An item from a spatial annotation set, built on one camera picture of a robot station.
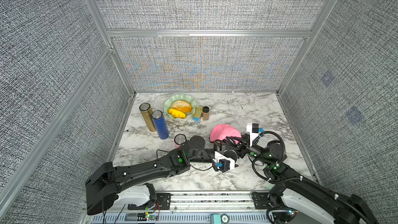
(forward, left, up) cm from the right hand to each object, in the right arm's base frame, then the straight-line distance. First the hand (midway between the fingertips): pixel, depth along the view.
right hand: (227, 134), depth 65 cm
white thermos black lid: (-9, 0, 0) cm, 9 cm away
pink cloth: (0, +3, +2) cm, 4 cm away
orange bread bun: (+33, +23, -22) cm, 46 cm away
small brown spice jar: (+26, +7, -22) cm, 35 cm away
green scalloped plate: (+38, +32, -23) cm, 55 cm away
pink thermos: (+2, +21, -8) cm, 23 cm away
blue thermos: (+14, +34, -15) cm, 39 cm away
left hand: (-8, -4, -1) cm, 9 cm away
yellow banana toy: (+27, +26, -23) cm, 44 cm away
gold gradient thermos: (+19, +40, -8) cm, 45 cm away
